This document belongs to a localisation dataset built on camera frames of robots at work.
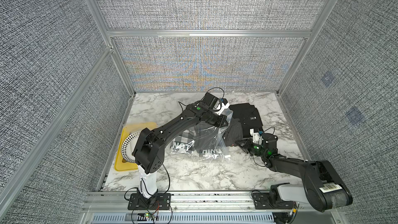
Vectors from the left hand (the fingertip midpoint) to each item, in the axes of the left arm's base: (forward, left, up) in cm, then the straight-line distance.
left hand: (231, 123), depth 79 cm
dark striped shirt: (-4, +11, -7) cm, 13 cm away
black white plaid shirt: (-2, +25, -16) cm, 30 cm away
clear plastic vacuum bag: (-12, +3, -13) cm, 18 cm away
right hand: (-3, -4, -12) cm, 12 cm away
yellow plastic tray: (-12, +59, -18) cm, 63 cm away
